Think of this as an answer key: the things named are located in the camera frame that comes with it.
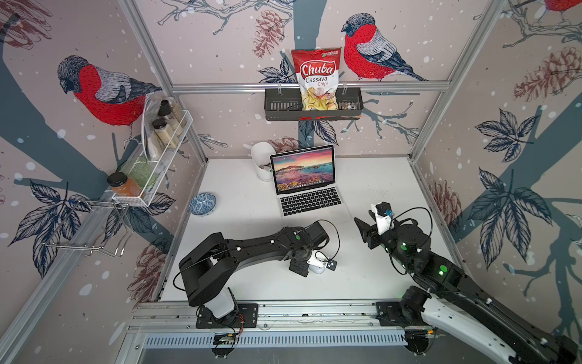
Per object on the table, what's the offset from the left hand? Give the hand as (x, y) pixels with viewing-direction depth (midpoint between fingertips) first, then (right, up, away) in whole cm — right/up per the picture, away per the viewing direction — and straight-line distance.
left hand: (312, 248), depth 84 cm
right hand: (+16, +16, -12) cm, 25 cm away
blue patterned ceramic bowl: (-49, +15, +17) cm, 54 cm away
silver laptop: (-2, +25, +21) cm, 32 cm away
